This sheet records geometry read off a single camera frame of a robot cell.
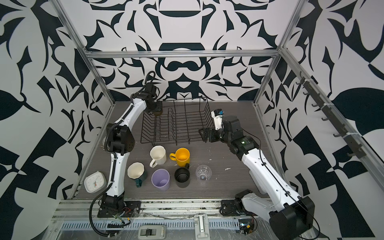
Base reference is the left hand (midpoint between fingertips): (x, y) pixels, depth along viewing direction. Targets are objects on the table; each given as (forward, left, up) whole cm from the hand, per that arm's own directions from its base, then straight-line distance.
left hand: (157, 104), depth 101 cm
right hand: (-28, -30, +12) cm, 42 cm away
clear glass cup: (-41, -28, -13) cm, 52 cm away
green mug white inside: (-39, +10, -11) cm, 42 cm away
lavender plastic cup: (-45, -5, -10) cm, 46 cm away
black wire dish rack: (-6, -12, -11) cm, 17 cm away
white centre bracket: (-66, -25, -11) cm, 72 cm away
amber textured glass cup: (-4, 0, -4) cm, 6 cm away
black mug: (-43, -16, -11) cm, 48 cm away
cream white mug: (-31, -2, -9) cm, 32 cm away
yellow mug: (-32, -16, -10) cm, 37 cm away
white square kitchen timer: (-46, +29, -10) cm, 55 cm away
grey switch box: (-67, -3, -10) cm, 68 cm away
